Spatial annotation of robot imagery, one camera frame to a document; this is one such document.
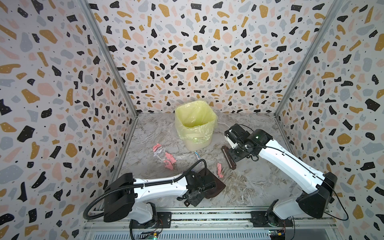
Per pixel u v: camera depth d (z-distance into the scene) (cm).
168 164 92
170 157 95
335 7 72
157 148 100
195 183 53
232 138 58
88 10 70
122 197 40
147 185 45
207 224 73
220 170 90
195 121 103
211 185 61
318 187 40
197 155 97
